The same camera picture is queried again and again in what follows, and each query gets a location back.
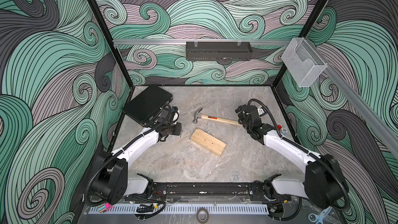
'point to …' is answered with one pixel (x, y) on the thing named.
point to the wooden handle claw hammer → (199, 115)
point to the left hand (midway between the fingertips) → (178, 125)
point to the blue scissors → (319, 218)
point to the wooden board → (208, 143)
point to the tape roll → (202, 215)
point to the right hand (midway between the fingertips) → (239, 111)
